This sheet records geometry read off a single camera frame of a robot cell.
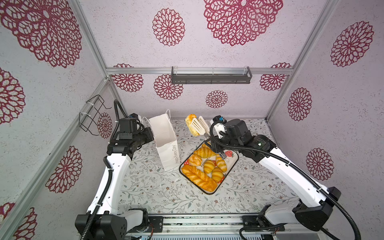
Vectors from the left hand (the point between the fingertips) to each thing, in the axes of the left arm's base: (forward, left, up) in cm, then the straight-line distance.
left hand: (152, 135), depth 76 cm
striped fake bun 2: (-11, -35, -24) cm, 44 cm away
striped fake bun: (-6, -31, -23) cm, 39 cm away
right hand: (-7, -28, +5) cm, 29 cm away
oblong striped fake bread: (-4, -38, -24) cm, 45 cm away
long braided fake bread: (-14, -25, -23) cm, 37 cm away
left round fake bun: (-2, -23, -23) cm, 32 cm away
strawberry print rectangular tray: (-1, -45, -24) cm, 51 cm away
